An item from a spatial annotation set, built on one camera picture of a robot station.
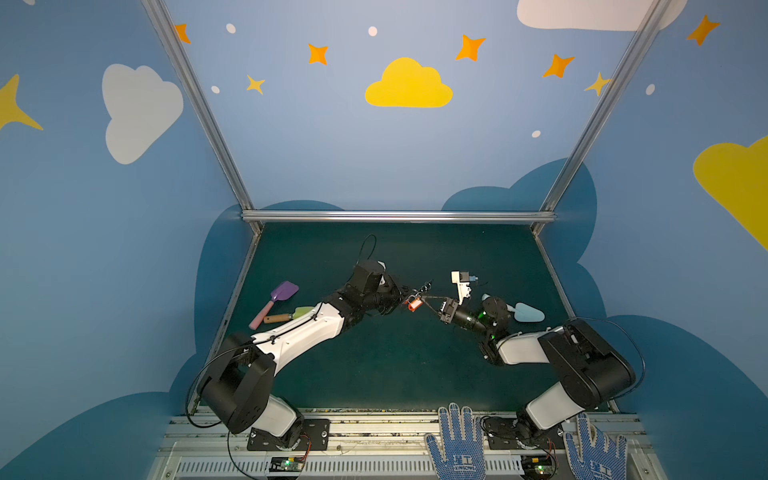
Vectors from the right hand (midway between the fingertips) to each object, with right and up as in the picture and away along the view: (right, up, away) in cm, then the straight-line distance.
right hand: (425, 296), depth 81 cm
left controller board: (-35, -39, -10) cm, 53 cm away
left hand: (-2, +2, -1) cm, 3 cm away
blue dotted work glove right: (+40, -38, -9) cm, 56 cm away
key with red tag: (-3, -2, +1) cm, 4 cm away
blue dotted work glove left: (+8, -37, -8) cm, 39 cm away
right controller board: (+26, -40, -9) cm, 49 cm away
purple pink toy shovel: (-47, -1, +20) cm, 51 cm away
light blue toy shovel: (+35, -8, +16) cm, 39 cm away
